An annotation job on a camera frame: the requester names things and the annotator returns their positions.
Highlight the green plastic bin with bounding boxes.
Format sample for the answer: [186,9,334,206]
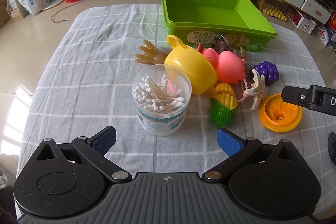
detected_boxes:
[161,0,277,53]

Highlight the brown rubber hand toy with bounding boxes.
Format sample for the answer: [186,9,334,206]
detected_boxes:
[135,40,168,65]
[232,47,247,60]

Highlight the yellow toy pot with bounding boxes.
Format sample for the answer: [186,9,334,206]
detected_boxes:
[164,34,218,95]

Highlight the toy corn cob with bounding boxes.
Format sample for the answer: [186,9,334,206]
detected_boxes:
[209,82,239,128]

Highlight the white red printed box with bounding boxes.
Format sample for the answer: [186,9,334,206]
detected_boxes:
[286,6,317,35]

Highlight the thin floor cable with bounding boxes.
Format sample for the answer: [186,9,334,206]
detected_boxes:
[51,4,71,23]

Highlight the yellow egg tray row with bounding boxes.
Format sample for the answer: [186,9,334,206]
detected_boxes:
[259,0,287,21]

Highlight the dark clear hair claw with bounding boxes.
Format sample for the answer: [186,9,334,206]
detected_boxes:
[212,33,235,53]

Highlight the white blue printed carton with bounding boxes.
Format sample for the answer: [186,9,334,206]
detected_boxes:
[315,22,336,52]

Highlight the clear cotton swab jar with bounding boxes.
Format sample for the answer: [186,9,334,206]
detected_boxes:
[132,64,192,137]

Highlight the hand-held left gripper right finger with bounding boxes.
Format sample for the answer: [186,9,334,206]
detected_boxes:
[203,127,303,184]

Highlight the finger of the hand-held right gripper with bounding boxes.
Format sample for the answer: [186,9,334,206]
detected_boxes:
[281,85,311,109]

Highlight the orange yellow toy lid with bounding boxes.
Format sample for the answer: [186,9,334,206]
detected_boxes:
[259,93,303,132]

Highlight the purple toy grapes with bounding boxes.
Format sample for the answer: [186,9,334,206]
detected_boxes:
[253,61,279,85]

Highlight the pink toy pig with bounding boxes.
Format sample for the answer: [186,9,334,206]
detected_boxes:
[197,44,247,83]

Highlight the pale starfish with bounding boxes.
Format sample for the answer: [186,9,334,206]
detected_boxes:
[244,69,267,111]

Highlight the grey checked cloth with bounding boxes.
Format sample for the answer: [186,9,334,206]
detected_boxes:
[16,4,331,217]

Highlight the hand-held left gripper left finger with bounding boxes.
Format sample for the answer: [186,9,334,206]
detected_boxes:
[35,126,133,184]

